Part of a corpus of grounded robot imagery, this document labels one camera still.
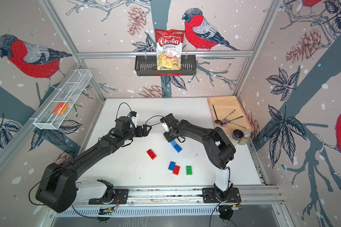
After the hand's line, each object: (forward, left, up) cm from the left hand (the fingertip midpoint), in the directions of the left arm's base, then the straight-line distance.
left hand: (148, 124), depth 85 cm
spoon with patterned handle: (+20, -59, -16) cm, 65 cm away
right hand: (0, -12, -13) cm, 17 cm away
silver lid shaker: (-6, -59, -8) cm, 60 cm away
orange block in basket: (-2, +41, +18) cm, 45 cm away
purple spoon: (+12, -54, -15) cm, 57 cm away
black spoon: (+13, -48, -15) cm, 52 cm away
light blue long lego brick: (-9, -18, -14) cm, 25 cm away
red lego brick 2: (-22, -17, -15) cm, 32 cm away
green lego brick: (-22, -25, -15) cm, 36 cm away
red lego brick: (-12, -1, -16) cm, 20 cm away
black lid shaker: (-4, -55, -5) cm, 55 cm away
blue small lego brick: (-20, -14, -15) cm, 29 cm away
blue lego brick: (-5, -15, -14) cm, 21 cm away
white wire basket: (+14, +47, +14) cm, 52 cm away
